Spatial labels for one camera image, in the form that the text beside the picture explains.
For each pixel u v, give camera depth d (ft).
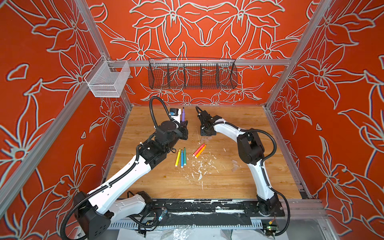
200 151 3.04
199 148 3.11
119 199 1.44
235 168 2.82
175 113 1.90
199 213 2.38
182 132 2.00
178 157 2.95
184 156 2.96
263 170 1.97
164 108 1.85
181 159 2.95
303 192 2.62
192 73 3.20
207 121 2.64
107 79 3.09
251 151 1.92
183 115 2.19
